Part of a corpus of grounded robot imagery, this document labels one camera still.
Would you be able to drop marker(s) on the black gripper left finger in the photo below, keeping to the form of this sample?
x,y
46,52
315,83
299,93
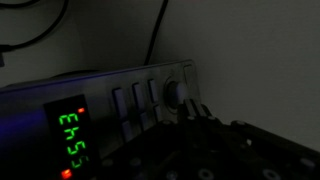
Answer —
x,y
186,108

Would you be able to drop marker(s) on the silver microwave oven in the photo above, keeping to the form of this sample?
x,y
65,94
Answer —
x,y
100,88

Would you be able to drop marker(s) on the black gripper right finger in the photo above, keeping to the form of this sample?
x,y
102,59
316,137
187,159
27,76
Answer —
x,y
201,108

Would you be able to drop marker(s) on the oven control knob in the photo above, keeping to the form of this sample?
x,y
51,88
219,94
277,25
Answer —
x,y
173,95

